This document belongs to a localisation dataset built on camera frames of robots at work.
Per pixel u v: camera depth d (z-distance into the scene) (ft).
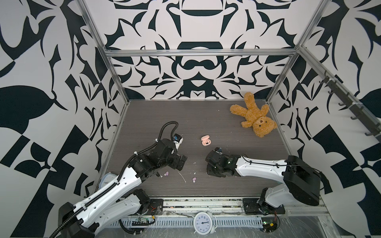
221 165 2.11
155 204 2.48
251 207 2.44
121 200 1.74
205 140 3.16
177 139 2.14
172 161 2.14
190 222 2.33
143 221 2.36
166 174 2.76
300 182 1.41
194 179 2.71
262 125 3.16
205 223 2.24
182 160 2.18
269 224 2.34
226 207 2.49
